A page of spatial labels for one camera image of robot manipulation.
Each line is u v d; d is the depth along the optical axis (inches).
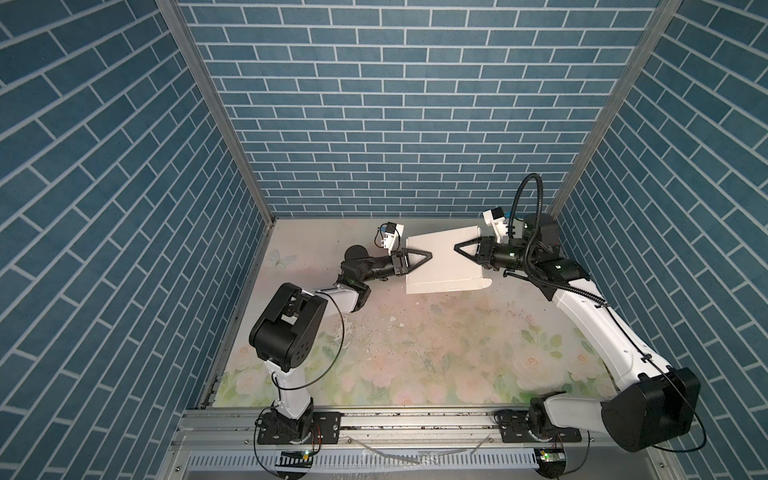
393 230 30.3
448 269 28.8
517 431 29.0
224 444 28.4
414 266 28.5
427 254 29.0
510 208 26.3
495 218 27.1
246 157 40.1
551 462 29.0
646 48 29.7
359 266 26.9
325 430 28.9
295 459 28.4
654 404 15.3
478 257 26.4
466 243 27.7
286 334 19.3
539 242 22.6
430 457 27.8
